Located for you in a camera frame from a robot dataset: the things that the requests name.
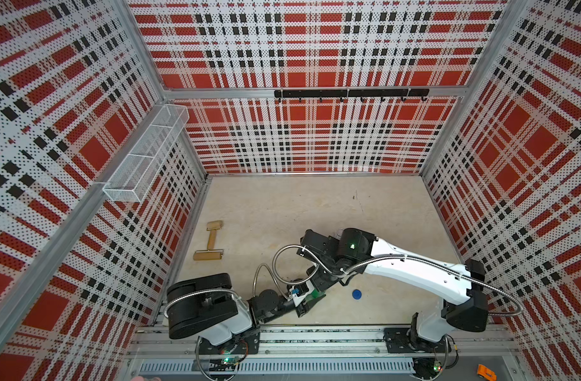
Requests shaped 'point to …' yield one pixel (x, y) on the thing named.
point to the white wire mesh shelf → (133, 177)
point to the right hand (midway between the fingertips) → (323, 282)
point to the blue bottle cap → (356, 294)
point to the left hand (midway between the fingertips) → (322, 285)
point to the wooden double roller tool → (211, 253)
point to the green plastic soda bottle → (313, 294)
